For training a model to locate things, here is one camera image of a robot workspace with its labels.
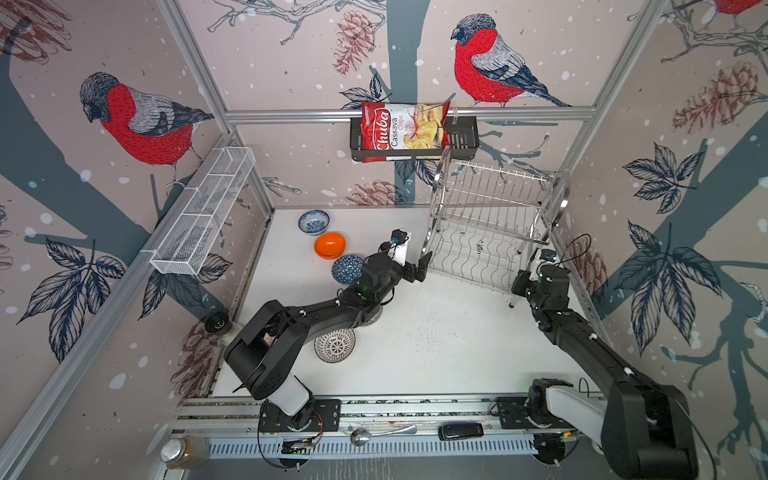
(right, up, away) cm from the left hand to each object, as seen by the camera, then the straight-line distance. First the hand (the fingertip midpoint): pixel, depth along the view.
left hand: (418, 246), depth 80 cm
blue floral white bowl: (-38, +8, +34) cm, 52 cm away
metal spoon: (-15, -46, -9) cm, 49 cm away
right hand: (+31, -8, +6) cm, 32 cm away
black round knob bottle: (-54, -20, -3) cm, 57 cm away
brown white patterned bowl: (-23, -29, +3) cm, 37 cm away
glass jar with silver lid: (-51, -43, -18) cm, 69 cm away
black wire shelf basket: (+16, +36, +15) cm, 42 cm away
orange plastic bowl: (-30, -1, +26) cm, 40 cm away
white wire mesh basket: (-57, +1, -10) cm, 57 cm away
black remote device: (+10, -45, -8) cm, 47 cm away
